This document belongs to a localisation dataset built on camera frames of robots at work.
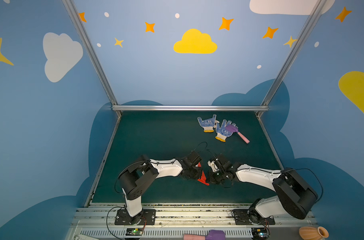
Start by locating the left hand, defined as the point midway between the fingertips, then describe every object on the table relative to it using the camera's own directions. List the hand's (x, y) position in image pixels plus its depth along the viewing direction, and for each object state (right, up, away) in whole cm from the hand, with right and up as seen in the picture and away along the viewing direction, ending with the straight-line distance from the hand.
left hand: (202, 177), depth 87 cm
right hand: (+2, -2, 0) cm, 3 cm away
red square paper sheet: (0, -1, 0) cm, 1 cm away
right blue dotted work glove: (+18, +25, +23) cm, 38 cm away
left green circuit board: (-35, -21, -15) cm, 44 cm away
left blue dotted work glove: (+8, +32, +27) cm, 43 cm away
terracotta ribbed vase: (+42, -14, -26) cm, 52 cm away
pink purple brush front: (+3, -21, -18) cm, 28 cm away
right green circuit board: (+26, -22, -16) cm, 37 cm away
